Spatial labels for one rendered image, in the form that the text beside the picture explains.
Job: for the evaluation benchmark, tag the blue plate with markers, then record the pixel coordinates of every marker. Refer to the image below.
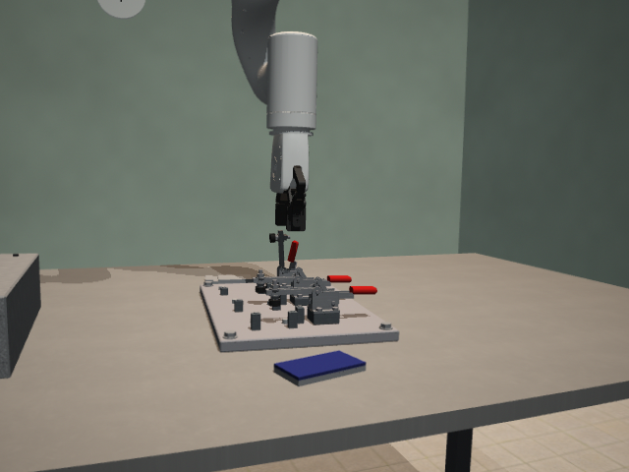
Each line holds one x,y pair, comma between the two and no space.
319,368

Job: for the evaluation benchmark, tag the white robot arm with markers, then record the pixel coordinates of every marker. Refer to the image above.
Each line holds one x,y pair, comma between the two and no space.
289,79

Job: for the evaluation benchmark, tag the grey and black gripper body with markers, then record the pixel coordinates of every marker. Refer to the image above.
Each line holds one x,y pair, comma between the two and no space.
289,148

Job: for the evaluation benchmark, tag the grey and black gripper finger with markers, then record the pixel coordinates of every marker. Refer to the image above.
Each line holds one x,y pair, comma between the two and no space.
296,209
280,209

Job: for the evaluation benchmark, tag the grey toggle clamp with red handle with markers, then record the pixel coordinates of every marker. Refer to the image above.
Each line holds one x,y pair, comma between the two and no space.
323,302

